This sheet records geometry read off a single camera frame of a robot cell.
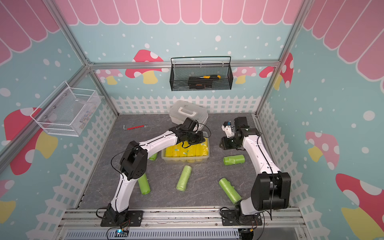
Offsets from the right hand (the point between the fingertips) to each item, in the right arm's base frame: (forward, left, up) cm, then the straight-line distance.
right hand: (224, 144), depth 85 cm
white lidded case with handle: (+31, +26, -2) cm, 41 cm away
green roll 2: (-18, +45, -11) cm, 50 cm away
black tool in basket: (+31, +14, +20) cm, 39 cm away
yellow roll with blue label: (+2, +19, -10) cm, 22 cm away
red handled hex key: (+26, +66, -15) cm, 72 cm away
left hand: (+6, +10, -5) cm, 13 cm away
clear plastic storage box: (-3, +22, -12) cm, 25 cm away
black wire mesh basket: (+40, +12, +21) cm, 47 cm away
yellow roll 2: (+1, +24, -10) cm, 27 cm away
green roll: (-4, -8, -11) cm, 14 cm away
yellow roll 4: (+3, +11, -7) cm, 13 cm away
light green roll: (-15, +23, -12) cm, 30 cm away
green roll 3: (-21, -2, -13) cm, 25 cm away
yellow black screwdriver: (+36, +8, +21) cm, 42 cm away
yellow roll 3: (+2, +14, -10) cm, 17 cm away
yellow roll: (+2, +33, -10) cm, 35 cm away
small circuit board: (-40, +53, -17) cm, 69 cm away
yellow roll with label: (+2, +29, -10) cm, 31 cm away
